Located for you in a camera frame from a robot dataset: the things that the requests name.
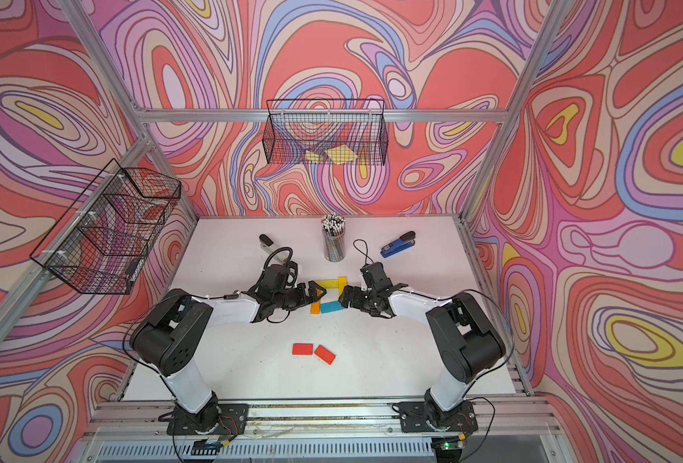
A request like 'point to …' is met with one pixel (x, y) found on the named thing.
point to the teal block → (330, 307)
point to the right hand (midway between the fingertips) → (352, 308)
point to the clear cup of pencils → (334, 236)
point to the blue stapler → (404, 242)
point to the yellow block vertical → (342, 282)
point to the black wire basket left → (100, 245)
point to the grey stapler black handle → (266, 245)
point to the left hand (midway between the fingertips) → (322, 296)
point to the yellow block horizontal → (329, 284)
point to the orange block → (314, 308)
